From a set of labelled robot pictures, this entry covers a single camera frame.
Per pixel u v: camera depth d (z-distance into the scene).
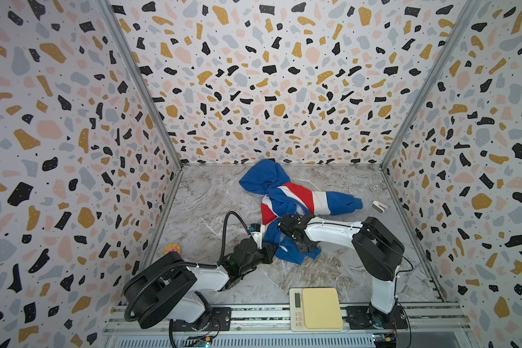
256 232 0.78
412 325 0.73
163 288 0.44
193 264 0.50
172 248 0.85
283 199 1.01
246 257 0.66
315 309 0.75
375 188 1.13
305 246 0.85
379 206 1.03
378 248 0.51
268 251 0.75
